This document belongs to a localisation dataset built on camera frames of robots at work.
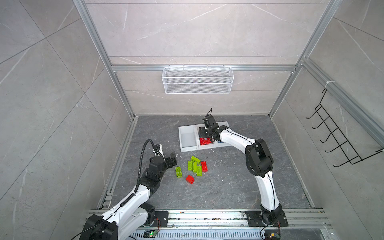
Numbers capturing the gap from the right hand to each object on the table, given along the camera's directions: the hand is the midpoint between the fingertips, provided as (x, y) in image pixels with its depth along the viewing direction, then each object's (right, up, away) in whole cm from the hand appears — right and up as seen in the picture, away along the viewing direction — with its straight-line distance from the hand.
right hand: (202, 130), depth 101 cm
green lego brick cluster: (-7, -21, -11) cm, 25 cm away
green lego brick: (-15, -25, -13) cm, 32 cm away
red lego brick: (+1, -22, -11) cm, 25 cm away
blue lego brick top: (+7, -5, -28) cm, 29 cm away
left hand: (-21, -11, -16) cm, 29 cm away
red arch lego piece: (+2, -7, +2) cm, 8 cm away
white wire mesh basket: (-3, +35, -1) cm, 35 cm away
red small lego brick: (-8, -28, -16) cm, 33 cm away
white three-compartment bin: (-9, -3, +6) cm, 11 cm away
